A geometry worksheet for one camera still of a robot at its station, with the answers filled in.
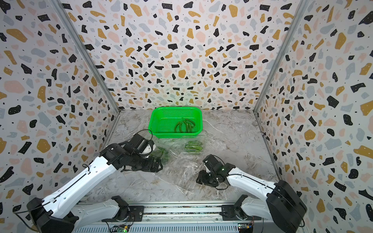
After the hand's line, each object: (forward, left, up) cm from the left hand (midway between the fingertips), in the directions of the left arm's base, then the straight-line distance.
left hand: (158, 166), depth 72 cm
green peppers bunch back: (+19, -18, -13) cm, 29 cm away
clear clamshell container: (+14, -3, -12) cm, 19 cm away
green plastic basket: (+44, -4, -17) cm, 47 cm away
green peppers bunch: (+11, -1, -11) cm, 15 cm away
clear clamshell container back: (+25, -25, -15) cm, 38 cm away
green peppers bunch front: (+40, -11, -17) cm, 44 cm away
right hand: (-4, -21, -14) cm, 25 cm away
